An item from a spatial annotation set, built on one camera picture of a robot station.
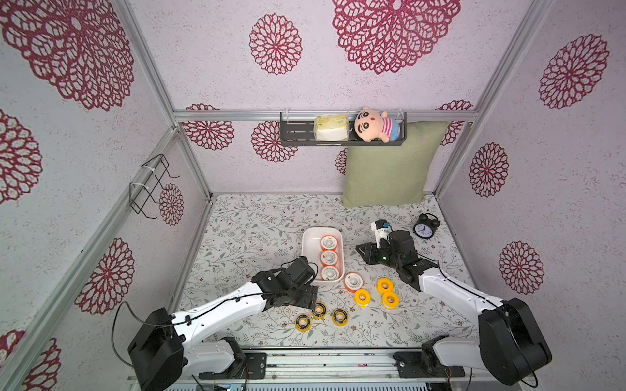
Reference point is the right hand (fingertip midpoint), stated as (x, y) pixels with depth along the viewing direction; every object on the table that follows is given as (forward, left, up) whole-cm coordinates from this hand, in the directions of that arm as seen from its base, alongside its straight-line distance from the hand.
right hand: (357, 244), depth 86 cm
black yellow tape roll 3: (-21, +6, -14) cm, 26 cm away
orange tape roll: (+8, +10, -12) cm, 17 cm away
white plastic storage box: (+6, +17, -13) cm, 22 cm away
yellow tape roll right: (-15, -12, -13) cm, 23 cm away
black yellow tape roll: (-23, +18, -13) cm, 32 cm away
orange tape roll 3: (-5, +9, -12) cm, 16 cm away
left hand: (-17, +18, -5) cm, 25 cm away
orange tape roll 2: (+1, +10, -13) cm, 16 cm away
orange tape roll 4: (-8, +1, -13) cm, 16 cm away
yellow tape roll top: (-9, -11, -13) cm, 19 cm away
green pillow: (+33, -17, +4) cm, 37 cm away
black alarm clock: (+15, -31, -8) cm, 35 cm away
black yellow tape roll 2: (-19, +13, -13) cm, 26 cm away
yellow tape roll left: (-14, -2, -14) cm, 19 cm away
